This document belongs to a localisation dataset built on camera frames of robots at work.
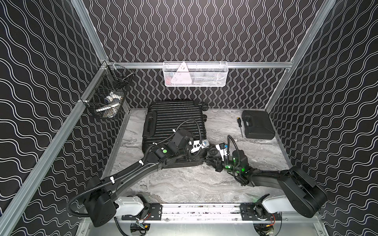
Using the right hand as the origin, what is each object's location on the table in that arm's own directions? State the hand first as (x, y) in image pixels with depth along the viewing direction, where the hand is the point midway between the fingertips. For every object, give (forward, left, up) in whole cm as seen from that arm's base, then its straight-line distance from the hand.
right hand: (207, 160), depth 83 cm
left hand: (+5, +7, +14) cm, 16 cm away
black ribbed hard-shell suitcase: (+19, +25, +14) cm, 35 cm away
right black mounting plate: (-25, -21, 0) cm, 33 cm away
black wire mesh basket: (+30, +59, +22) cm, 70 cm away
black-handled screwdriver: (+33, -27, -8) cm, 43 cm away
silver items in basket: (+26, +55, +21) cm, 65 cm away
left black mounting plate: (-25, +27, -9) cm, 38 cm away
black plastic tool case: (+30, -38, -4) cm, 49 cm away
